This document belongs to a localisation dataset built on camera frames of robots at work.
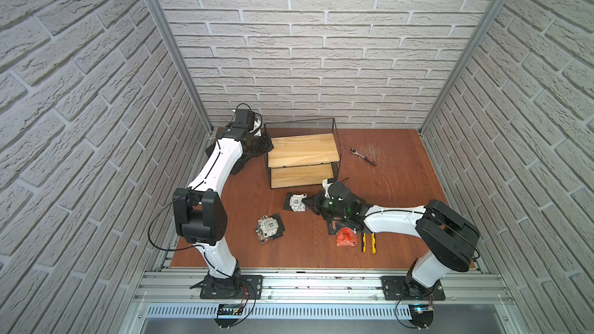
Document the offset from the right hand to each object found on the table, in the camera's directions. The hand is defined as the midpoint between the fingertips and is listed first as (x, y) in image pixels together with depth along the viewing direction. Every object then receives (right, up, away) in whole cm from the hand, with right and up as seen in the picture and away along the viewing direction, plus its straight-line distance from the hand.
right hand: (302, 200), depth 83 cm
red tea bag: (+16, -14, 0) cm, 21 cm away
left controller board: (-24, -33, -11) cm, 42 cm away
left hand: (-11, +22, +4) cm, 25 cm away
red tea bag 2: (+12, -10, +3) cm, 16 cm away
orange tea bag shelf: (-12, -11, +2) cm, 17 cm away
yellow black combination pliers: (+26, -16, 0) cm, 31 cm away
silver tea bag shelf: (-3, -1, 0) cm, 3 cm away
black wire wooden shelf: (+1, +18, +7) cm, 19 cm away
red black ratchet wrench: (+25, +19, +27) cm, 41 cm away
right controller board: (+38, -33, -13) cm, 52 cm away
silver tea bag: (-12, -11, +2) cm, 17 cm away
